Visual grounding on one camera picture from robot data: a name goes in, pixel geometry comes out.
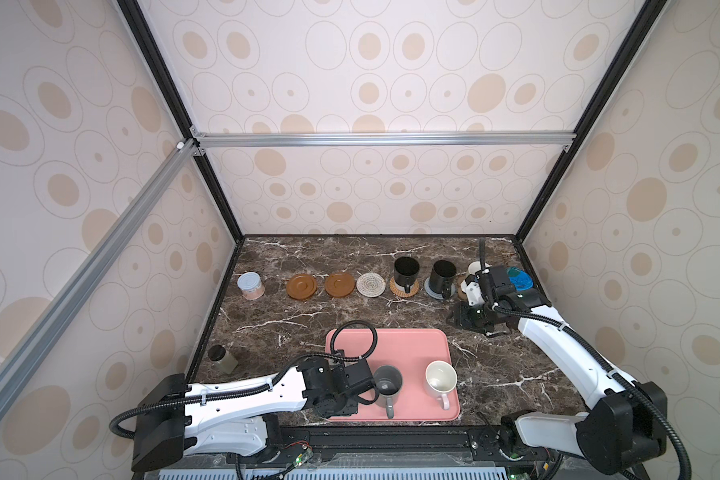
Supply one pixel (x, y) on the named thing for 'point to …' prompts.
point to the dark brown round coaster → (339, 285)
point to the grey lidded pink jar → (249, 283)
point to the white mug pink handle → (440, 379)
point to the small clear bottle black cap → (227, 362)
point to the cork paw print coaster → (461, 294)
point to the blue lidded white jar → (520, 278)
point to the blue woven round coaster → (434, 294)
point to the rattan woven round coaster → (412, 290)
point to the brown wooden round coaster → (301, 287)
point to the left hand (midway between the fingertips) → (357, 409)
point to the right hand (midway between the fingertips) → (454, 320)
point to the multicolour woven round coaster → (370, 284)
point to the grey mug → (388, 381)
